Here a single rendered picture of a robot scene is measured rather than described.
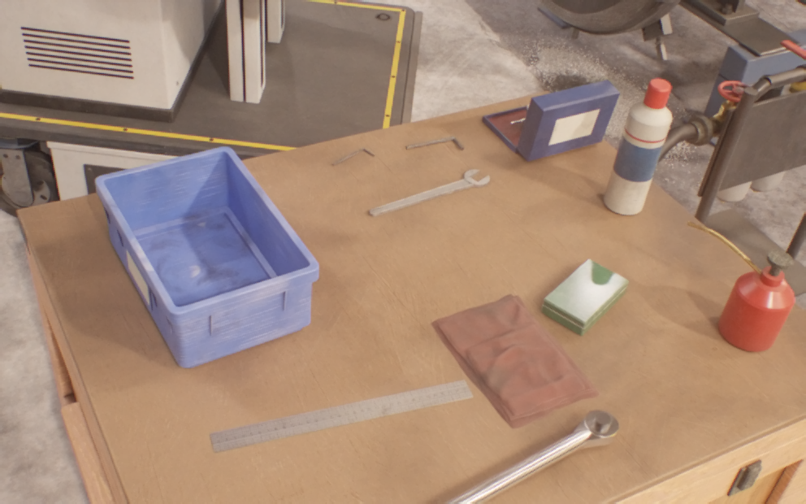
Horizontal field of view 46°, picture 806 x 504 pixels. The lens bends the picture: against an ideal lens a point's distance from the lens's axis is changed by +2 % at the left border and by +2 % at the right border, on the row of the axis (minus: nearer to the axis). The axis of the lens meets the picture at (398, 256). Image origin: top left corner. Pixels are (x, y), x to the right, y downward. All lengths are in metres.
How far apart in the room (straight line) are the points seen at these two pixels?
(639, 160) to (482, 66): 1.42
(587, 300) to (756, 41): 1.49
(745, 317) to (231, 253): 0.73
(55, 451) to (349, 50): 1.07
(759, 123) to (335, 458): 1.15
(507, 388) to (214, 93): 1.06
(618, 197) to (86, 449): 0.89
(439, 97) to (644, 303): 1.40
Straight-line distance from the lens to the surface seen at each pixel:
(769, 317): 1.39
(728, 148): 1.92
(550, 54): 3.01
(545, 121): 1.61
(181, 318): 1.17
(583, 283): 1.40
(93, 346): 1.31
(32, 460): 1.81
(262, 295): 1.20
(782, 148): 2.09
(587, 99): 1.64
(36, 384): 1.92
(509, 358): 1.28
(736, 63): 2.69
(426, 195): 1.54
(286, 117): 1.99
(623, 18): 2.48
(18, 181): 2.18
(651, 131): 1.50
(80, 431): 1.44
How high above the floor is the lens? 1.40
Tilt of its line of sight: 41 degrees down
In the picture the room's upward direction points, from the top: 7 degrees clockwise
